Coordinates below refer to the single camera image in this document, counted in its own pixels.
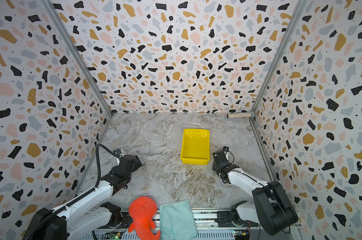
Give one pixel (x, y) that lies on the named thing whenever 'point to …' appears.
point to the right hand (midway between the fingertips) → (217, 160)
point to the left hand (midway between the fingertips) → (131, 159)
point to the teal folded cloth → (177, 221)
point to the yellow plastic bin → (195, 146)
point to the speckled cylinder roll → (239, 115)
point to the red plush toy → (142, 210)
